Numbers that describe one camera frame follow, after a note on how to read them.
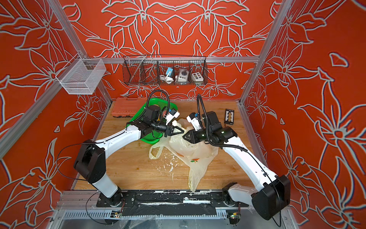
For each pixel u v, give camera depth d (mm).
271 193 375
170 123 697
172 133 716
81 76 916
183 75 907
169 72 828
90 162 448
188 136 725
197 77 946
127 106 1123
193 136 632
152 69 1003
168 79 854
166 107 743
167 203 726
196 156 816
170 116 703
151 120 662
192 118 663
